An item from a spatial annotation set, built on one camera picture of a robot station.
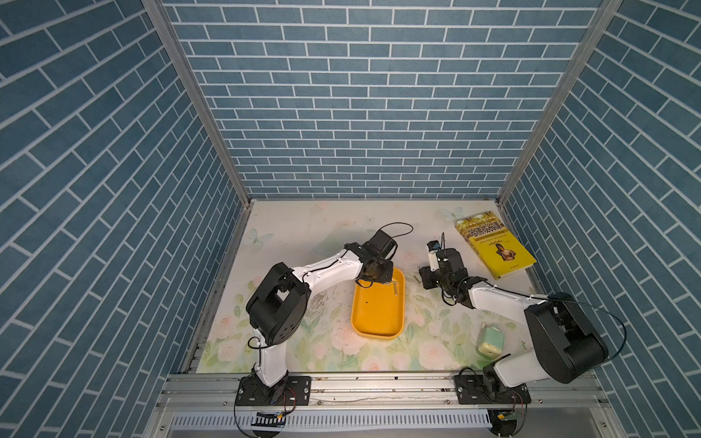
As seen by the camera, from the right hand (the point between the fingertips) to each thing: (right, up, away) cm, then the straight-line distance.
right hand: (426, 270), depth 94 cm
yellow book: (+30, +5, +7) cm, 31 cm away
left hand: (-12, -2, -5) cm, 13 cm away
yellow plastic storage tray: (-17, -12, -7) cm, 22 cm away
